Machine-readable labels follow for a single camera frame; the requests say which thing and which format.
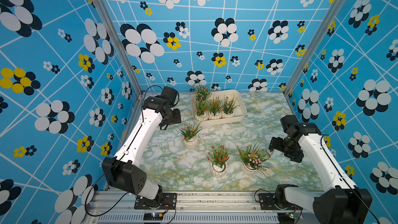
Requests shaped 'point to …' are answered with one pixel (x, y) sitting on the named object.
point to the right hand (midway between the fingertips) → (282, 152)
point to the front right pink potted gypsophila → (253, 158)
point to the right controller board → (286, 218)
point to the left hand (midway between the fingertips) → (176, 118)
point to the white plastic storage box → (239, 112)
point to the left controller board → (153, 216)
